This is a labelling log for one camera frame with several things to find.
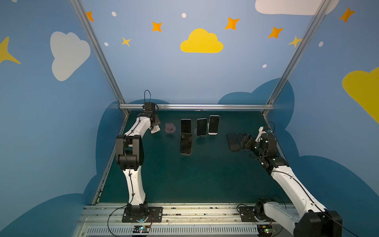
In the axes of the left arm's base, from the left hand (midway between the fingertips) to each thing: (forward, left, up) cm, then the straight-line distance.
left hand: (154, 120), depth 102 cm
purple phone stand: (-1, -10, -6) cm, 12 cm away
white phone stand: (-4, -1, -4) cm, 5 cm away
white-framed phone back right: (-1, -42, -2) cm, 42 cm away
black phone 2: (-2, -33, 0) cm, 33 cm away
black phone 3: (-25, -54, +14) cm, 61 cm away
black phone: (-3, -22, -1) cm, 22 cm away
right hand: (-18, -58, +9) cm, 62 cm away
